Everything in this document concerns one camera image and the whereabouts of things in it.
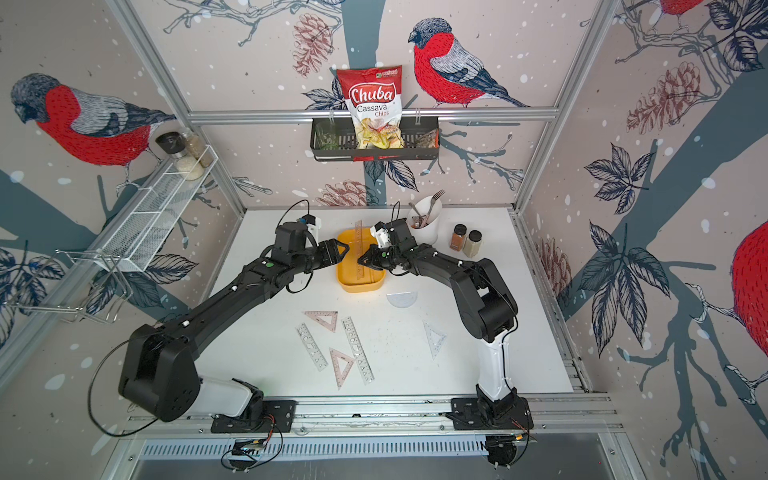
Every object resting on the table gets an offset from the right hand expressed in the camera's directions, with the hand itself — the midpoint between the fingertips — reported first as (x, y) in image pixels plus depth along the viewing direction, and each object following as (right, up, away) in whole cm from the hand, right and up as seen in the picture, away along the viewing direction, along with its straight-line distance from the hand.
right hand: (357, 260), depth 92 cm
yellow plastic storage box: (-2, -5, +1) cm, 5 cm away
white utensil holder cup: (+23, +15, +15) cm, 31 cm away
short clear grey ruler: (-12, -25, -6) cm, 29 cm away
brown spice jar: (+34, +7, +10) cm, 36 cm away
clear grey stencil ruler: (+3, -29, -10) cm, 31 cm away
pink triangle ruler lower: (-3, -31, -12) cm, 33 cm away
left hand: (-2, +6, -9) cm, 11 cm away
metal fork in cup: (+25, +19, +9) cm, 33 cm away
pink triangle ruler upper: (-10, -18, -1) cm, 20 cm away
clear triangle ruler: (+24, -23, -4) cm, 34 cm away
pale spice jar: (+39, +4, +9) cm, 40 cm away
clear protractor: (+15, -13, +3) cm, 20 cm away
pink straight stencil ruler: (+1, +3, +2) cm, 4 cm away
